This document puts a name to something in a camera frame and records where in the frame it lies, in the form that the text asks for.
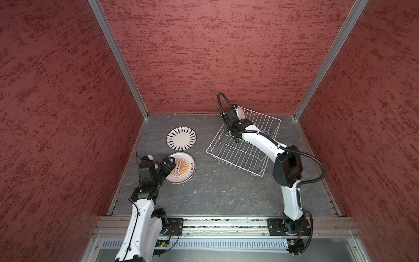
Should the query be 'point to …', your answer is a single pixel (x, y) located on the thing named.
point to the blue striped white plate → (181, 138)
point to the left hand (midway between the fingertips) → (171, 166)
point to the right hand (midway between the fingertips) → (233, 124)
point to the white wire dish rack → (239, 152)
